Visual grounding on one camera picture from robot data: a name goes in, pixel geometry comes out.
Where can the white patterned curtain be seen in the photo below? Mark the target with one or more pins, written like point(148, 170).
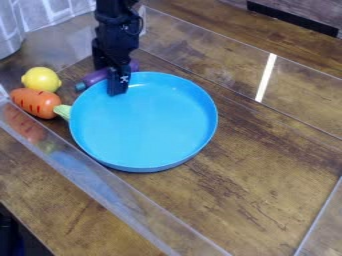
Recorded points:
point(23, 16)

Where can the clear acrylic front barrier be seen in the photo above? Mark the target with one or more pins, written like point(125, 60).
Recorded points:
point(166, 231)

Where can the blue round tray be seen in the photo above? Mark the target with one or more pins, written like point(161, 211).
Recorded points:
point(150, 129)

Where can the yellow toy lemon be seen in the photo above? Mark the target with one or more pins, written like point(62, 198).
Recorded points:
point(42, 78)

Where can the purple toy eggplant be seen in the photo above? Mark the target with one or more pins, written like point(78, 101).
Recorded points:
point(100, 75)

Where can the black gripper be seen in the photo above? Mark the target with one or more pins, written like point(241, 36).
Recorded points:
point(117, 39)

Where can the orange toy carrot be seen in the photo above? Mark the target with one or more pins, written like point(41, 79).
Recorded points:
point(41, 103)

